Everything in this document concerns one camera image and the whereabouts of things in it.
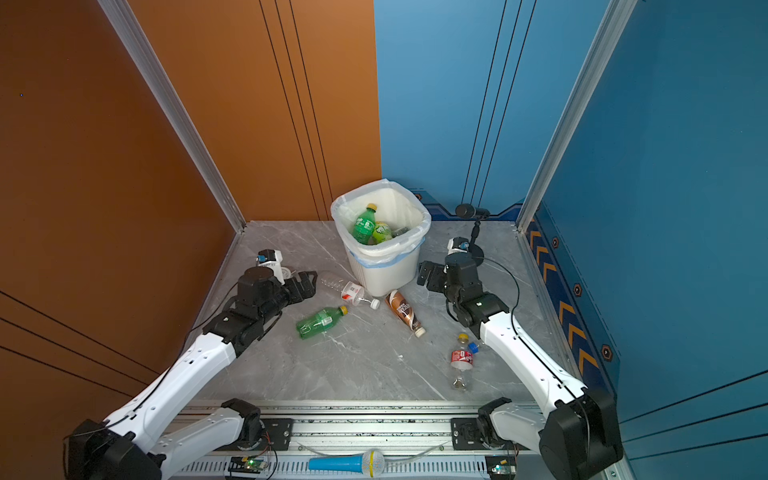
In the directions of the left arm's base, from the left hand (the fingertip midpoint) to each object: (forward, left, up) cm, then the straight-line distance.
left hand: (305, 274), depth 80 cm
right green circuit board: (-40, -50, -22) cm, 68 cm away
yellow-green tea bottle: (+17, -20, -1) cm, 26 cm away
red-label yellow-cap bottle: (-17, -43, -17) cm, 49 cm away
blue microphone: (-40, -20, -16) cm, 47 cm away
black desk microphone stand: (+15, -44, +10) cm, 48 cm away
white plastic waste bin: (+3, -22, -1) cm, 22 cm away
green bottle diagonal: (-7, 0, -15) cm, 17 cm away
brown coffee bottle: (-1, -26, -15) cm, 30 cm away
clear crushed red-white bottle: (+4, -10, -15) cm, 19 cm away
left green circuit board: (-40, +11, -22) cm, 47 cm away
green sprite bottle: (+17, -15, +2) cm, 23 cm away
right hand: (+3, -34, 0) cm, 34 cm away
